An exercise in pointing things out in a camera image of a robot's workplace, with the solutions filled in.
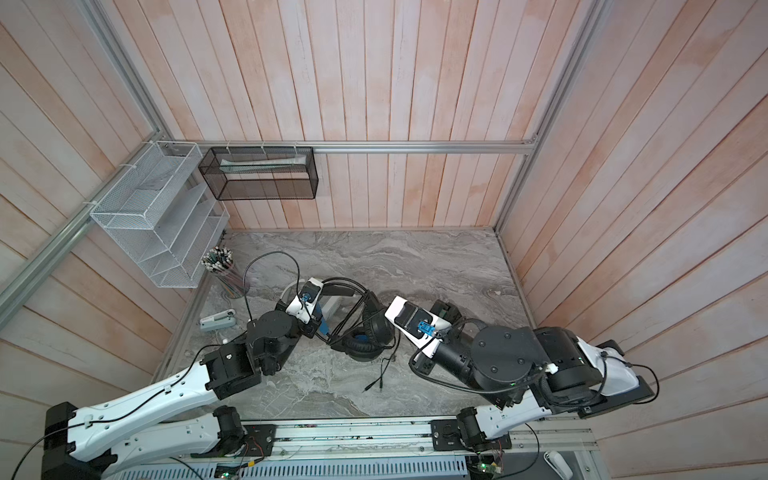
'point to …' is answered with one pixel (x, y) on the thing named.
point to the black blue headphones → (366, 342)
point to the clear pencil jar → (220, 262)
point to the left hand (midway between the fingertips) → (315, 296)
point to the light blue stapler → (221, 320)
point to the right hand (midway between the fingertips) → (397, 310)
